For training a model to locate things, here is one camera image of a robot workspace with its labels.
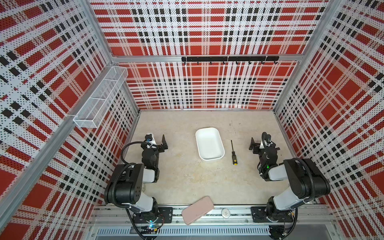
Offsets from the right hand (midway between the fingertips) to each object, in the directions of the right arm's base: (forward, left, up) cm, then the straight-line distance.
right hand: (260, 139), depth 91 cm
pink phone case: (-37, +39, -7) cm, 55 cm away
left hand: (-1, +64, +3) cm, 64 cm away
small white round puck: (-39, +25, -8) cm, 47 cm away
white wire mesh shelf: (+14, +104, +13) cm, 105 cm away
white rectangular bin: (+1, +31, -7) cm, 32 cm away
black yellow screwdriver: (-7, +16, -9) cm, 20 cm away
